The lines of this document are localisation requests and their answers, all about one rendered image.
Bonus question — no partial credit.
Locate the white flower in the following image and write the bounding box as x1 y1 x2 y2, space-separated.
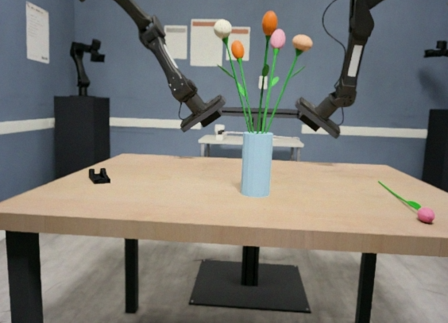
214 20 238 86

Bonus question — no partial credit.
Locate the orange flower with green stem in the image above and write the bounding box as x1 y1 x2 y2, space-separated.
261 11 277 86

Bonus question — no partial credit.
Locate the light blue vase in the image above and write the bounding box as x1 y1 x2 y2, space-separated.
241 132 273 198

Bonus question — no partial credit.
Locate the orange tulip with green stem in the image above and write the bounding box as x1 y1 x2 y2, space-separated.
231 40 248 101

